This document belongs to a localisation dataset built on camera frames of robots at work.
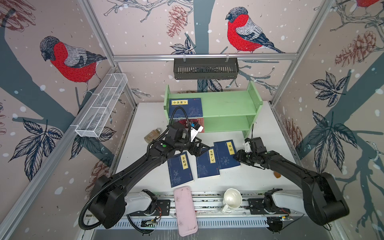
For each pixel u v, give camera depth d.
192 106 0.80
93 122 0.71
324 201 0.41
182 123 0.95
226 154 0.91
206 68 1.04
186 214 0.70
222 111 0.79
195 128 0.67
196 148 0.66
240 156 0.78
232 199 0.76
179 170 0.85
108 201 0.39
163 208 0.73
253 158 0.68
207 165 0.88
